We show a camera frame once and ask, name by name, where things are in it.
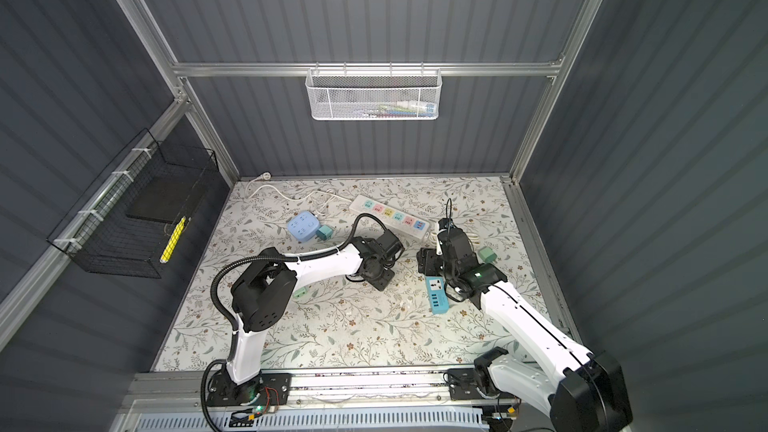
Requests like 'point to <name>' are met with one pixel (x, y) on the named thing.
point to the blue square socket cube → (304, 226)
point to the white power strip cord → (268, 175)
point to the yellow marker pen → (173, 240)
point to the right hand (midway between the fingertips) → (431, 256)
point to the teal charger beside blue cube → (324, 232)
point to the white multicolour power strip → (391, 216)
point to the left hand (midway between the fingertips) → (383, 278)
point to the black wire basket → (130, 222)
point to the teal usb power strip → (437, 294)
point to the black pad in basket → (162, 198)
